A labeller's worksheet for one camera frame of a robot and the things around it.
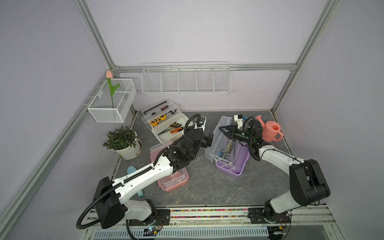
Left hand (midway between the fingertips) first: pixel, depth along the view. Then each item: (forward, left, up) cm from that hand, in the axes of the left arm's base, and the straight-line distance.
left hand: (204, 129), depth 73 cm
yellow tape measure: (+24, +32, -20) cm, 44 cm away
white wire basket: (+23, +49, +2) cm, 54 cm away
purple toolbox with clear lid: (-4, -16, -23) cm, 28 cm away
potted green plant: (+4, +45, -12) cm, 46 cm away
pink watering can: (+9, -44, -17) cm, 48 cm away
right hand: (+5, -8, -6) cm, 12 cm away
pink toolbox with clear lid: (-17, +17, -19) cm, 31 cm away
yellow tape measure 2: (+28, +26, -20) cm, 43 cm away
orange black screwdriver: (+23, +17, -29) cm, 40 cm away
